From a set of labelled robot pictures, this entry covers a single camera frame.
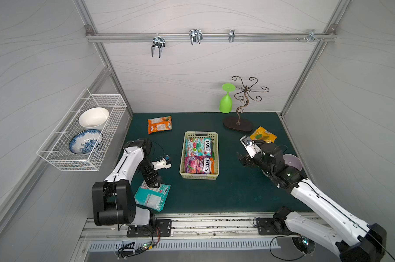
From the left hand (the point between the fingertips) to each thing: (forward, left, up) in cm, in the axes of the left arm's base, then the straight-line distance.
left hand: (152, 179), depth 81 cm
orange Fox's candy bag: (+42, +5, -5) cm, 42 cm away
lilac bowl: (+15, -77, -6) cm, 79 cm away
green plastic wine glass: (+40, -38, +15) cm, 57 cm away
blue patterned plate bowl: (+5, +22, +25) cm, 34 cm away
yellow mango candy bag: (+33, -63, -4) cm, 71 cm away
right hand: (+12, -47, +15) cm, 51 cm away
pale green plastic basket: (+30, -18, -2) cm, 35 cm away
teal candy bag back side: (-7, -1, -6) cm, 9 cm away
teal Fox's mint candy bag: (+21, -23, -2) cm, 31 cm away
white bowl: (+18, +25, +26) cm, 40 cm away
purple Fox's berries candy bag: (+10, -24, -3) cm, 26 cm away
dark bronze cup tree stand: (+42, -53, -5) cm, 68 cm away
